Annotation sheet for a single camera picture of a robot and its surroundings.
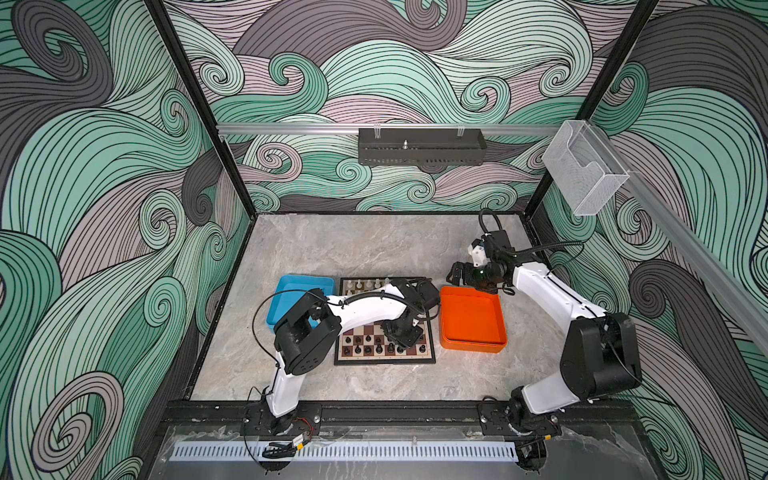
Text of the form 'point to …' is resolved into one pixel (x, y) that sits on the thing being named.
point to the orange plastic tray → (471, 321)
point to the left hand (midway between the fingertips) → (404, 342)
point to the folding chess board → (368, 345)
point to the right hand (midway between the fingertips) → (462, 280)
